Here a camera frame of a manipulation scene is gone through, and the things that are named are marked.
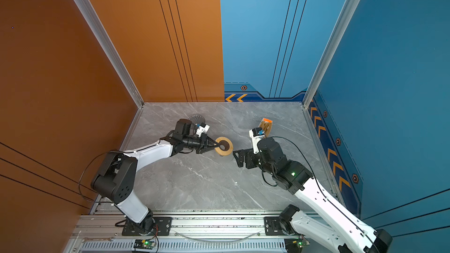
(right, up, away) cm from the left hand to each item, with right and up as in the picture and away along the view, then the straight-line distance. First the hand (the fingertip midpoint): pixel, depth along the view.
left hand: (219, 145), depth 83 cm
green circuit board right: (+31, -38, -13) cm, 51 cm away
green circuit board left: (-30, -39, -12) cm, 50 cm away
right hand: (+10, -1, -12) cm, 15 cm away
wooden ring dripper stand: (+1, -3, -1) cm, 4 cm away
